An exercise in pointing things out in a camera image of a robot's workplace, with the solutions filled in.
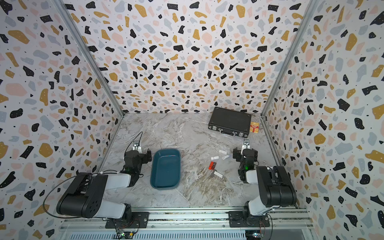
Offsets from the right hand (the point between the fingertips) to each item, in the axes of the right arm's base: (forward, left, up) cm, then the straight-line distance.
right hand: (246, 148), depth 94 cm
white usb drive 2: (-15, +19, -6) cm, 24 cm away
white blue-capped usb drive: (-3, +12, -6) cm, 14 cm away
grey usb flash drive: (-15, +21, -6) cm, 27 cm away
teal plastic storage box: (-13, +50, -6) cm, 52 cm away
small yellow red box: (+23, -11, -6) cm, 26 cm away
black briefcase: (+23, +8, -1) cm, 24 cm away
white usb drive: (+1, +14, -7) cm, 16 cm away
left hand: (-4, +65, +2) cm, 65 cm away
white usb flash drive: (-3, +19, -7) cm, 21 cm away
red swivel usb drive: (-9, +22, -6) cm, 24 cm away
